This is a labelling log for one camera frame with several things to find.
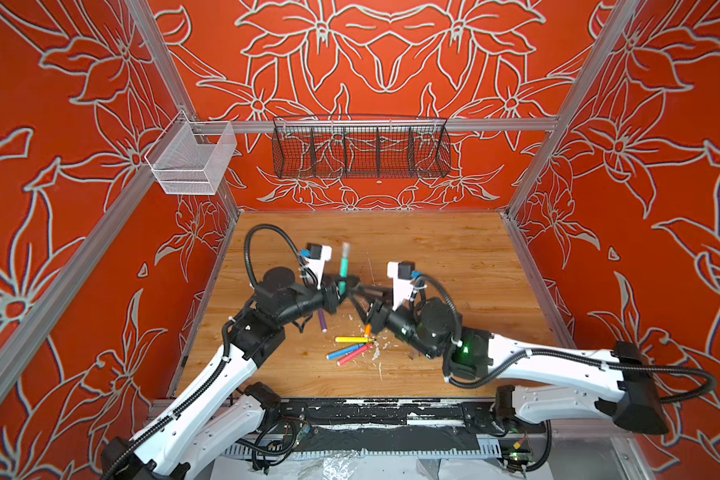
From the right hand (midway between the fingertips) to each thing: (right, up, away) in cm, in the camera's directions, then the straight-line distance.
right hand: (347, 291), depth 59 cm
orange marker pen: (+4, -7, -4) cm, 9 cm away
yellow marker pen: (+1, -19, +28) cm, 34 cm away
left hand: (+2, +1, +6) cm, 6 cm away
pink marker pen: (+1, -23, +24) cm, 33 cm away
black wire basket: (+3, +41, +39) cm, 57 cm away
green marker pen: (-1, +4, +4) cm, 6 cm away
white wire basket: (-51, +37, +34) cm, 72 cm away
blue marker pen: (-2, -22, +24) cm, 33 cm away
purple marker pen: (-9, -15, +30) cm, 35 cm away
